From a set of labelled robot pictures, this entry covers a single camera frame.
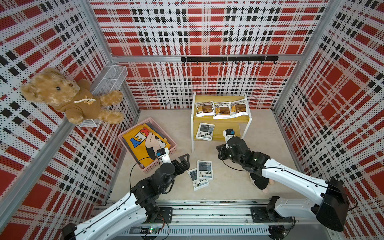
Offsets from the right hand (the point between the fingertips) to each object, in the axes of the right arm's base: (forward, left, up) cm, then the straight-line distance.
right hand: (218, 148), depth 78 cm
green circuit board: (-35, +32, -16) cm, 50 cm away
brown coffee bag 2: (+12, -1, +17) cm, 20 cm away
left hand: (-5, +17, -1) cm, 18 cm away
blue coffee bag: (-13, +12, -17) cm, 25 cm away
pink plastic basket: (+24, +41, -12) cm, 49 cm away
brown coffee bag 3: (+12, -10, +17) cm, 23 cm away
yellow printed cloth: (+11, +45, -10) cm, 48 cm away
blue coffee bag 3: (+12, +7, -1) cm, 14 cm away
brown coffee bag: (+13, +7, +17) cm, 22 cm away
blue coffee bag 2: (-5, +8, -17) cm, 20 cm away
